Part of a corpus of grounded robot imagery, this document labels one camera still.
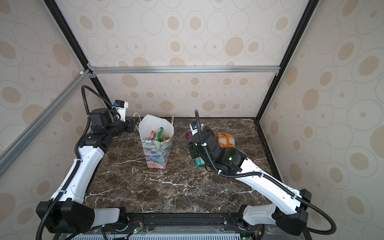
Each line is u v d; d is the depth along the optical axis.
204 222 0.75
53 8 0.67
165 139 0.93
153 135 0.94
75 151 0.48
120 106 0.62
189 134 1.06
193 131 0.56
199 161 0.94
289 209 0.38
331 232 0.38
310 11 0.69
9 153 0.51
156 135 0.89
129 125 0.65
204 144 0.43
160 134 0.90
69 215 0.40
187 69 0.91
